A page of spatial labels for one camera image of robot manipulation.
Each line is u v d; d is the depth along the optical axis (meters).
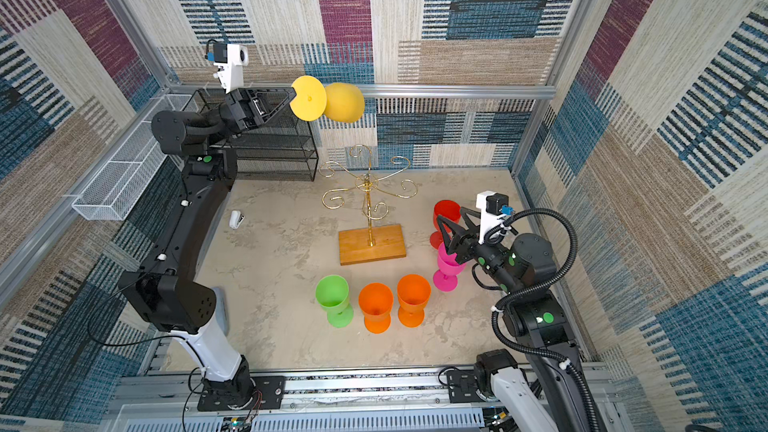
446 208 0.89
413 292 0.80
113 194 0.70
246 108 0.51
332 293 0.80
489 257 0.53
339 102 0.58
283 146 1.15
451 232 0.56
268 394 0.73
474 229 0.53
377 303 0.79
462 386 0.73
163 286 0.44
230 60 0.50
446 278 0.91
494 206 0.50
